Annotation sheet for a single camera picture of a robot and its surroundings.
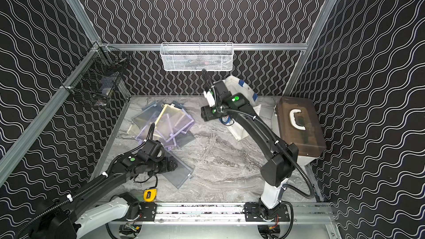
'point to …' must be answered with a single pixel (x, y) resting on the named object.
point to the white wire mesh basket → (215, 56)
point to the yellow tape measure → (150, 195)
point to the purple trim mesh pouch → (169, 124)
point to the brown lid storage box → (299, 124)
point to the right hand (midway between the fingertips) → (208, 113)
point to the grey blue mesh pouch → (179, 175)
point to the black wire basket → (96, 74)
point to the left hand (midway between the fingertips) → (171, 165)
